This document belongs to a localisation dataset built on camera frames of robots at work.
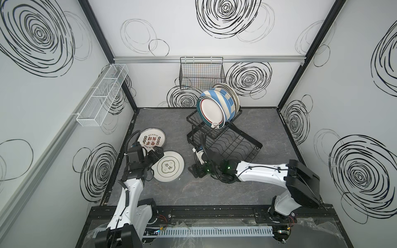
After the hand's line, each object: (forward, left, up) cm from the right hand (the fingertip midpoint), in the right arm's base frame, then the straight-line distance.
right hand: (192, 167), depth 78 cm
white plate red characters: (+24, +31, -10) cm, 40 cm away
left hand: (+8, +20, 0) cm, 22 cm away
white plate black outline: (+3, +14, -11) cm, 18 cm away
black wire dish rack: (+22, -21, -10) cm, 32 cm away
